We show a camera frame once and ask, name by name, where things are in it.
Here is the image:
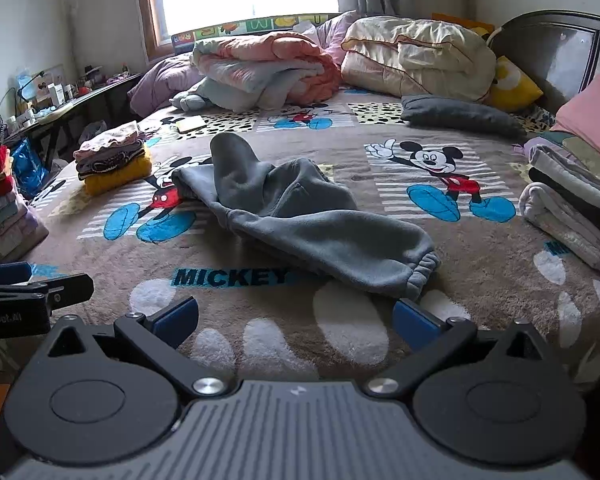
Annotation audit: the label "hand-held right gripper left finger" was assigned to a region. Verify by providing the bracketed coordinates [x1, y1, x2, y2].
[40, 296, 235, 403]

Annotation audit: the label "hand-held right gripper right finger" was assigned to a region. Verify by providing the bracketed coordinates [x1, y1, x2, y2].
[365, 299, 556, 401]

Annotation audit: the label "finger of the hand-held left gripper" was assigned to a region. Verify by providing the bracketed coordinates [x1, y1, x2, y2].
[0, 261, 33, 287]
[0, 273, 95, 311]

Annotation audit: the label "grey sweatpants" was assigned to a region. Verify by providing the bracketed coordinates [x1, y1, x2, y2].
[171, 132, 441, 303]

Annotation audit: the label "stack of folded clothes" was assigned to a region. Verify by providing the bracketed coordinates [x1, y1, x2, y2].
[0, 114, 49, 261]

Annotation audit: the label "dark clothes at right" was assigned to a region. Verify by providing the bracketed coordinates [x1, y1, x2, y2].
[490, 10, 600, 116]

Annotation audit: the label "blue plastic bag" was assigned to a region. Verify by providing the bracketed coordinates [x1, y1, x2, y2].
[12, 139, 49, 198]

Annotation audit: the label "yellow folded sweater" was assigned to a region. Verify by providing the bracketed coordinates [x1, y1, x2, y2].
[84, 147, 152, 197]

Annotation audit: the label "dark patterned folded garment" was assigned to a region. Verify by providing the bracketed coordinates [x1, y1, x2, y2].
[77, 142, 146, 178]

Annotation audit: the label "pink folded garment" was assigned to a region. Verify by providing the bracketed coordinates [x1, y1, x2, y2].
[75, 127, 143, 161]

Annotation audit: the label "grey bag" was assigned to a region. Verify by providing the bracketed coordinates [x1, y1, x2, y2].
[77, 120, 109, 148]

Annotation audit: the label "cartoon printed blanket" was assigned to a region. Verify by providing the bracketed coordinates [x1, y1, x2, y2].
[25, 87, 600, 401]

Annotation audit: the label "white folded garment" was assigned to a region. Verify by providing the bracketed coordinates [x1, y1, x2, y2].
[519, 182, 600, 281]

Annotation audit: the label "yellow book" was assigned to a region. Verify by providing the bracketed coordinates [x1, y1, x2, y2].
[176, 115, 207, 134]

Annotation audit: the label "dark desk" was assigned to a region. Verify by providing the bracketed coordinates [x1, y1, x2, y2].
[0, 72, 143, 161]

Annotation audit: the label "black folded garment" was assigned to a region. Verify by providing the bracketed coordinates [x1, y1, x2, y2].
[529, 167, 600, 236]

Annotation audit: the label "light grey folded garment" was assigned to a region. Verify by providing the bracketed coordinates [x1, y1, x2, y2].
[529, 145, 600, 211]

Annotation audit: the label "dark grey folded cloth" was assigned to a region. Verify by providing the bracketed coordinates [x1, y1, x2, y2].
[400, 94, 528, 138]

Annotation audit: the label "light blue plush toy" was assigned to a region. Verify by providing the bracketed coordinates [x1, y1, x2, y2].
[170, 80, 216, 111]

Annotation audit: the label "purple quilt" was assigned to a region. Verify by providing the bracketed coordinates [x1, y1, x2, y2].
[127, 52, 206, 111]

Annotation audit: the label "olive folded cloth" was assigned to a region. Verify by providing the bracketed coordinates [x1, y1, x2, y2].
[562, 135, 600, 173]

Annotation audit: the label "yellow pillow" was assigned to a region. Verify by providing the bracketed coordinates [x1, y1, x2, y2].
[487, 55, 543, 113]

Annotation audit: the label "cream folded quilt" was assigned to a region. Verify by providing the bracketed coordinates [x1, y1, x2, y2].
[340, 16, 497, 103]

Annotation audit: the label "pink folded cloth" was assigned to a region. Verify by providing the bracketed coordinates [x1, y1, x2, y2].
[550, 71, 600, 148]

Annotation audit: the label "pink folded quilt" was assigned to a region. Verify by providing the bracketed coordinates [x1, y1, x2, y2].
[190, 30, 343, 113]

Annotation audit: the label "light purple pillow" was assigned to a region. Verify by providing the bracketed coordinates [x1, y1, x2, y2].
[314, 12, 361, 63]

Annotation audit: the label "colourful alphabet mat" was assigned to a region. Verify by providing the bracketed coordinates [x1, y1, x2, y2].
[171, 12, 341, 51]

